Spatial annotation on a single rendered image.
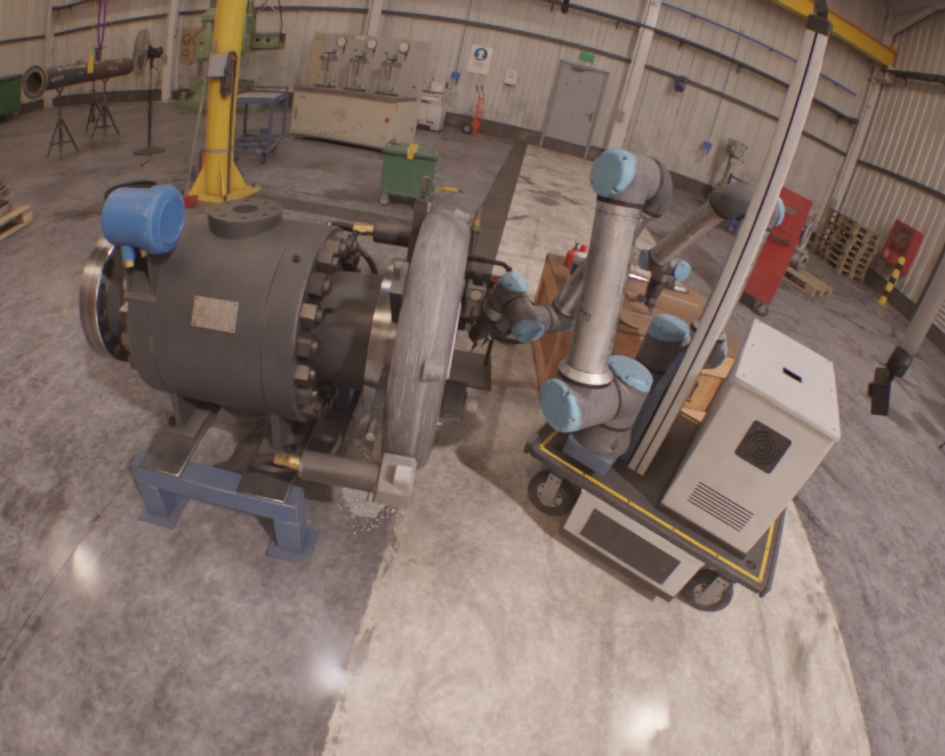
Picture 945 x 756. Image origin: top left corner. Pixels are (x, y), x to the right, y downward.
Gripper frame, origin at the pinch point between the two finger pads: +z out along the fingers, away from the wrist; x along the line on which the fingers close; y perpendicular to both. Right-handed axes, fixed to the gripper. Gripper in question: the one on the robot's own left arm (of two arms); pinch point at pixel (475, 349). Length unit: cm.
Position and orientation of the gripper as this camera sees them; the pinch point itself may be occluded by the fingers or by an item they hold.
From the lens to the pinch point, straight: 178.2
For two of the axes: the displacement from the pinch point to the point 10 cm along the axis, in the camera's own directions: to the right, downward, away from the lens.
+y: -5.8, -7.9, 2.1
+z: -3.8, 4.9, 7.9
